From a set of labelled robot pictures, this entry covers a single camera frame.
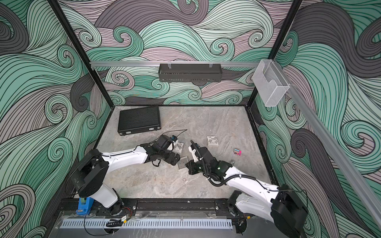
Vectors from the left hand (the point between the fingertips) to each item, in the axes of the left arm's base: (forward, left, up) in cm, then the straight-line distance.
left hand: (174, 154), depth 87 cm
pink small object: (+3, -40, -3) cm, 40 cm away
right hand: (-9, -6, +4) cm, 12 cm away
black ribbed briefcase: (+26, +28, 0) cm, 38 cm away
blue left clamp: (-29, +42, -2) cm, 51 cm away
